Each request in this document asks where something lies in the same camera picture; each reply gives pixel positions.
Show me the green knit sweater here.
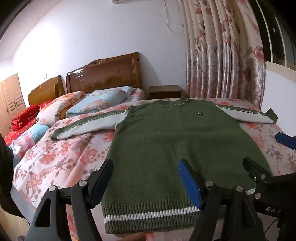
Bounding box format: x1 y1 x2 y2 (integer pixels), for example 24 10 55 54
51 97 273 234

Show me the person in dark clothes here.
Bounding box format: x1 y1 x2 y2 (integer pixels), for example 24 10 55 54
0 136 23 218

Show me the floral pink bed quilt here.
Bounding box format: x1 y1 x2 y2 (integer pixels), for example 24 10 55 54
11 97 296 241

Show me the light blue folded blanket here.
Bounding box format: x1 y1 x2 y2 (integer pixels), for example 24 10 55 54
10 124 49 160

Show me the red bed sheet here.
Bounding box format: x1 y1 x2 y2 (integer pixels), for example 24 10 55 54
4 100 53 146

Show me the pink floral curtain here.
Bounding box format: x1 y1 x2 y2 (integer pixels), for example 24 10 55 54
178 0 265 108

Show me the orange floral pillow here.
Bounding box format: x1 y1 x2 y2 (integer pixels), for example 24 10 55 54
36 91 86 127

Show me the red pillow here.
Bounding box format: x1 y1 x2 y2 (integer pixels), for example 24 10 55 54
11 104 40 131

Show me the window with bars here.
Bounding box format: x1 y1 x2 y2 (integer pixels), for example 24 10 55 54
249 1 295 70

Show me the wooden nightstand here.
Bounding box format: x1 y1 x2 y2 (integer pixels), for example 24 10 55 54
148 85 186 99

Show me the wooden wardrobe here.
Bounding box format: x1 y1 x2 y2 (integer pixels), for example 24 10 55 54
0 74 26 137

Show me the light blue floral pillow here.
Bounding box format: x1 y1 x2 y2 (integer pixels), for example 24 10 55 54
66 86 135 118

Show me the light wooden headboard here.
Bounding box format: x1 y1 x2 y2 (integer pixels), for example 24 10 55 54
28 75 65 105

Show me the dark wooden headboard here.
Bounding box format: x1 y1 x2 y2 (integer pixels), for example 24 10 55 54
66 52 142 94

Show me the air conditioner unit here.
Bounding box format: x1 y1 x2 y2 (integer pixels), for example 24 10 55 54
112 0 129 4

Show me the hanging wall cable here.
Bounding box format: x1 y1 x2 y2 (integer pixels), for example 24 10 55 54
164 0 185 35

